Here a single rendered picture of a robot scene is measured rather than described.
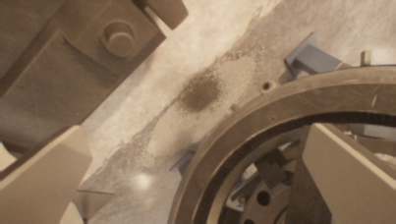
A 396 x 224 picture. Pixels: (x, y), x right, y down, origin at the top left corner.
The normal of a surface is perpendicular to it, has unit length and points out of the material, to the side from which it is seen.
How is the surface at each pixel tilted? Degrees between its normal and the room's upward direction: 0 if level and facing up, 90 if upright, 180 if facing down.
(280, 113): 90
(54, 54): 0
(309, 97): 90
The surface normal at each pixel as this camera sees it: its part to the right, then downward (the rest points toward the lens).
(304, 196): -0.63, -0.36
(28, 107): 0.38, 0.63
